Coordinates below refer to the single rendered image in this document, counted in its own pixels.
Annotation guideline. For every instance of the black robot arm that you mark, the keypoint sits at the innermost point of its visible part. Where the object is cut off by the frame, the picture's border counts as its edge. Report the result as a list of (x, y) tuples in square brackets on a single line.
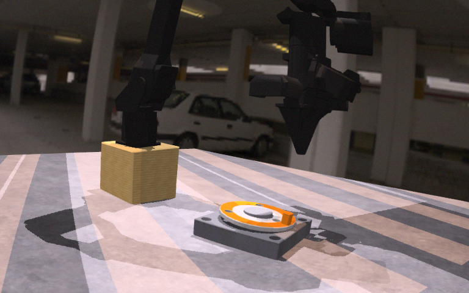
[(153, 77)]

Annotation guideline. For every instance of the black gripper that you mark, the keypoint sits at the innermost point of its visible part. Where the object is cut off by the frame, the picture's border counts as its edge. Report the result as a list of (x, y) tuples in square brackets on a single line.
[(302, 107)]

